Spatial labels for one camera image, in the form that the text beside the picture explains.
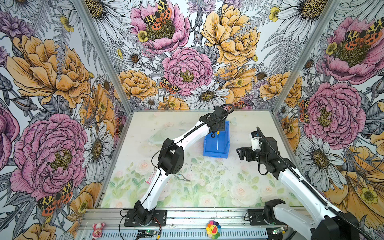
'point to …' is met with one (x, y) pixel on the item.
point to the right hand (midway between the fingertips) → (245, 153)
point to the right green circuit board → (277, 231)
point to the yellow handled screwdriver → (218, 133)
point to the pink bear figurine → (97, 228)
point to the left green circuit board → (146, 233)
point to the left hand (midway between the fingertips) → (218, 128)
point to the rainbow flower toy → (213, 229)
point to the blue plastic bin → (210, 143)
